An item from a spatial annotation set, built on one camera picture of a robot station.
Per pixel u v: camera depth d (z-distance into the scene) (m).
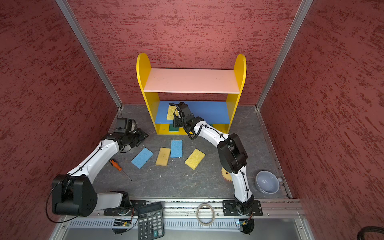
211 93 1.16
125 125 0.67
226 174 0.83
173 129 1.03
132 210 0.73
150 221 0.69
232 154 0.56
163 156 0.92
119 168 0.87
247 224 0.71
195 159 0.90
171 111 0.97
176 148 0.95
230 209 0.74
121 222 0.72
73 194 0.40
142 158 0.92
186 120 0.72
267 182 0.82
